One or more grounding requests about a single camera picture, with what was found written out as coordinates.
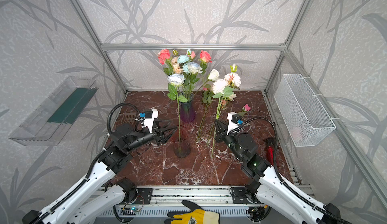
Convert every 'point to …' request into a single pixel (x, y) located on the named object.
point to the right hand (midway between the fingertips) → (216, 115)
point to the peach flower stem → (177, 67)
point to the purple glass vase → (187, 110)
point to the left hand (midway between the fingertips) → (176, 123)
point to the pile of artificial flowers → (207, 94)
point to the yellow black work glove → (194, 215)
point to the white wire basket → (306, 121)
